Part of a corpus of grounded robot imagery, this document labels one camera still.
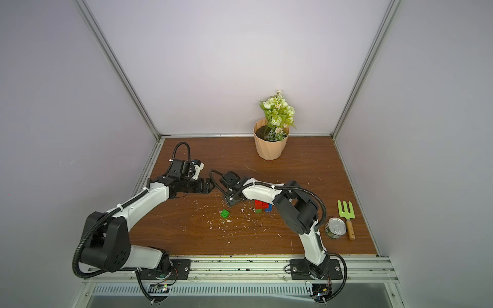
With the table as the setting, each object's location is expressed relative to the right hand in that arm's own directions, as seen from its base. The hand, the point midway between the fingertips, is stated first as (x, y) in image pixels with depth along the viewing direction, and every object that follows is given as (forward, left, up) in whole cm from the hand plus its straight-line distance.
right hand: (234, 193), depth 93 cm
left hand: (+1, +11, +8) cm, 14 cm away
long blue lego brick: (-7, -17, -1) cm, 19 cm away
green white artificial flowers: (+29, -22, +25) cm, 44 cm away
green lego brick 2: (-8, -12, -2) cm, 15 cm away
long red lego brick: (-6, -13, +2) cm, 14 cm away
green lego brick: (-10, +4, -1) cm, 10 cm away
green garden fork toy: (-9, -54, -3) cm, 55 cm away
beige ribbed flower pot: (+22, -17, +8) cm, 29 cm away
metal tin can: (-17, -44, +3) cm, 47 cm away
